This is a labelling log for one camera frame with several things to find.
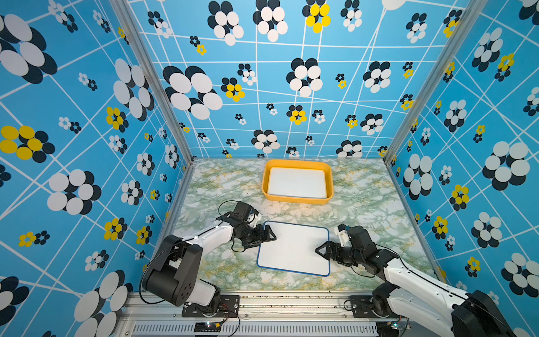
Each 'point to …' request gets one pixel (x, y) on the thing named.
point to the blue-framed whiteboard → (294, 248)
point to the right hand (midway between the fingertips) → (325, 253)
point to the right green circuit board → (387, 328)
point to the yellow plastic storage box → (323, 164)
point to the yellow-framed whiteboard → (304, 182)
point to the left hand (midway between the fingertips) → (271, 239)
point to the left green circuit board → (206, 326)
